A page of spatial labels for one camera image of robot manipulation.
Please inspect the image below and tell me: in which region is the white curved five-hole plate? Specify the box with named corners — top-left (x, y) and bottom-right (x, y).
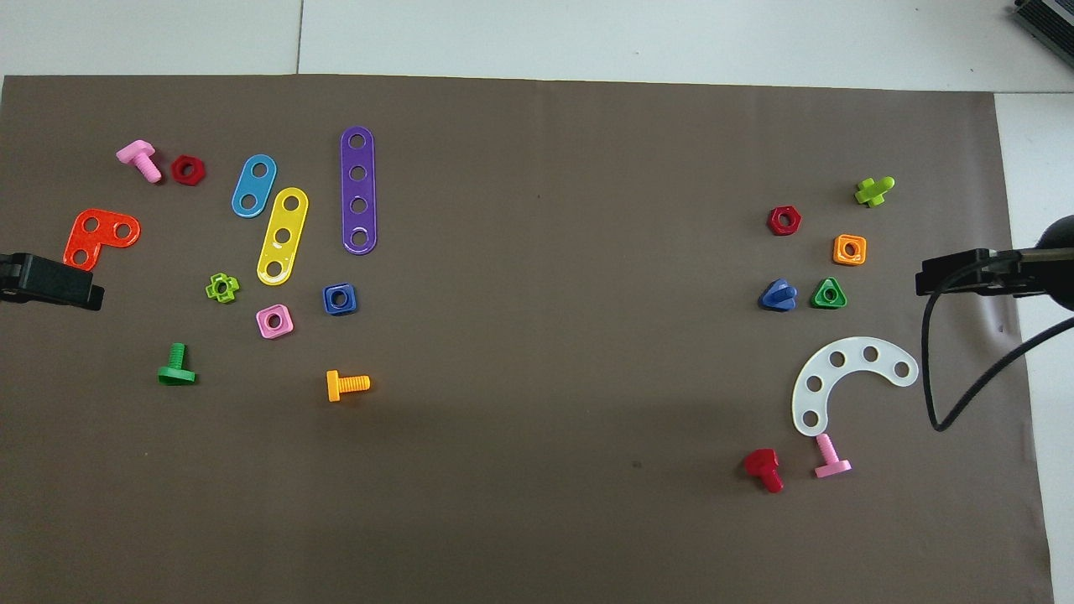
top-left (791, 336), bottom-right (920, 438)

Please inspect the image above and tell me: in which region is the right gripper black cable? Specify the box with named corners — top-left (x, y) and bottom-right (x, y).
top-left (920, 252), bottom-right (1074, 433)

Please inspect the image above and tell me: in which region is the blue two-hole strip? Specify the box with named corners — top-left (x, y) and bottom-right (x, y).
top-left (231, 154), bottom-right (278, 219)

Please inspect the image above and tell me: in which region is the lime cross-head plastic screw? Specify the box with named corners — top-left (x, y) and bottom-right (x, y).
top-left (854, 176), bottom-right (896, 208)

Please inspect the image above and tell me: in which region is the orange plastic screw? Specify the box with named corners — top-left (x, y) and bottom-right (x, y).
top-left (326, 370), bottom-right (371, 404)

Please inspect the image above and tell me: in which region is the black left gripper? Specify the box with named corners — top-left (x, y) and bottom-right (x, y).
top-left (0, 252), bottom-right (107, 312)

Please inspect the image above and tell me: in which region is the purple four-hole strip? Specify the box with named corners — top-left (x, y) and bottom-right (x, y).
top-left (340, 126), bottom-right (378, 255)

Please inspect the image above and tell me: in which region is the brown table mat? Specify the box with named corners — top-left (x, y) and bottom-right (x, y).
top-left (0, 74), bottom-right (1055, 604)

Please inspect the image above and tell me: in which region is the pink square plastic nut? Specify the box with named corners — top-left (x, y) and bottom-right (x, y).
top-left (256, 304), bottom-right (295, 340)

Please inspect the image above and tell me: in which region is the red plastic screw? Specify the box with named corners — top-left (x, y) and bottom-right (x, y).
top-left (743, 448), bottom-right (785, 494)

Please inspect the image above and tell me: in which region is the pink plastic screw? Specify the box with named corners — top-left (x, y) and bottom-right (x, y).
top-left (116, 139), bottom-right (164, 185)
top-left (813, 433), bottom-right (852, 480)

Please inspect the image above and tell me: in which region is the blue triangle-head plastic screw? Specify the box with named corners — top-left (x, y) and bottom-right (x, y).
top-left (758, 278), bottom-right (799, 313)

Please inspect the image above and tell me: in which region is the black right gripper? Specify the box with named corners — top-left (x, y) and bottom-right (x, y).
top-left (915, 246), bottom-right (1074, 301)

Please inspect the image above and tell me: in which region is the black ribbed device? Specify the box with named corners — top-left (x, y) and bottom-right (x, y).
top-left (1009, 0), bottom-right (1074, 47)

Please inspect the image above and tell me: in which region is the green plastic screw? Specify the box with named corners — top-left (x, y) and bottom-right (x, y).
top-left (157, 341), bottom-right (197, 387)

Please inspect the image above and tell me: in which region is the orange three-hole corner plate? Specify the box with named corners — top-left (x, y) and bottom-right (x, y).
top-left (63, 208), bottom-right (142, 272)

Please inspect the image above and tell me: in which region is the yellow three-hole strip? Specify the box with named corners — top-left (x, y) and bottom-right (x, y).
top-left (256, 187), bottom-right (310, 287)

